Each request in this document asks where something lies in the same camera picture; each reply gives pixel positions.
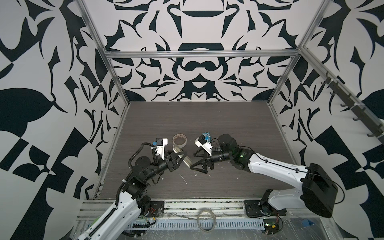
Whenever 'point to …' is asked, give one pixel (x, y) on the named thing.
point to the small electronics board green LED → (271, 226)
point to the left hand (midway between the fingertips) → (185, 150)
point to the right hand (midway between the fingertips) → (194, 161)
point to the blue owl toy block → (206, 135)
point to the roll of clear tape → (179, 139)
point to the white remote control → (186, 159)
